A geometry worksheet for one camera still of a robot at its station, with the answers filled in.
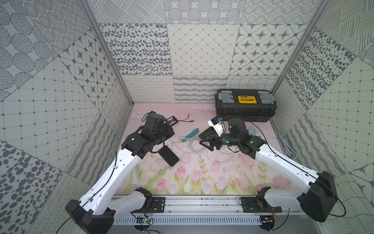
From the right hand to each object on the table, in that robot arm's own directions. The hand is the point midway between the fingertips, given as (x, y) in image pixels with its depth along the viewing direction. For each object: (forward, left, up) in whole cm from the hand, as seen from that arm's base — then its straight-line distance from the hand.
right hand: (205, 139), depth 74 cm
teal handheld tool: (+17, +7, -20) cm, 27 cm away
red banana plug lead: (+30, +14, -21) cm, 39 cm away
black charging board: (+28, +23, -19) cm, 41 cm away
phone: (0, +22, -21) cm, 31 cm away
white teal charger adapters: (+15, -34, -16) cm, 41 cm away
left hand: (+4, +17, +8) cm, 20 cm away
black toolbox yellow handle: (+31, -33, -6) cm, 46 cm away
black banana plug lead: (+30, +10, -22) cm, 39 cm away
